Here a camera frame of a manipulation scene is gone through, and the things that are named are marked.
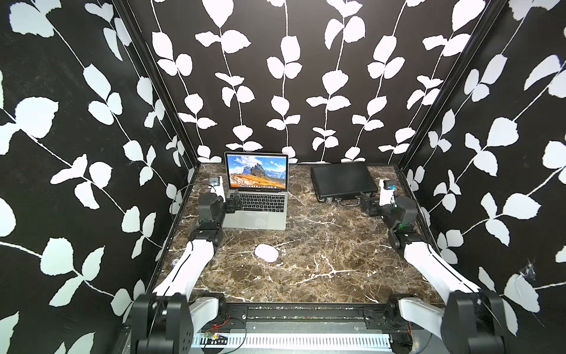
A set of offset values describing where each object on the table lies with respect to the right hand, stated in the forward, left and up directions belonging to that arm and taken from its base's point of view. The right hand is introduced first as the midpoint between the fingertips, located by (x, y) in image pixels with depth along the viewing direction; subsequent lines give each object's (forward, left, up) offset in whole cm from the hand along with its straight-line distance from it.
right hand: (370, 188), depth 84 cm
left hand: (-1, +56, +1) cm, 56 cm away
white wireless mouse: (-18, +41, -20) cm, 49 cm away
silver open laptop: (+17, +46, -15) cm, 51 cm away
